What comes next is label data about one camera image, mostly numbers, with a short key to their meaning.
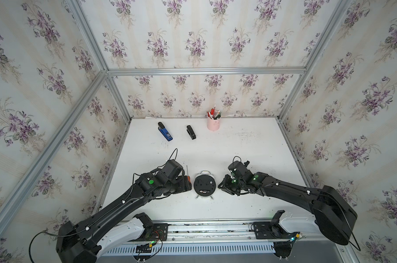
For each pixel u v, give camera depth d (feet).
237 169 2.13
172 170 1.85
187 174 3.03
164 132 3.58
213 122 3.50
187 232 2.45
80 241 1.24
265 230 2.34
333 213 1.36
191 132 3.53
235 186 2.30
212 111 3.53
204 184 2.75
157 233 2.36
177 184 2.17
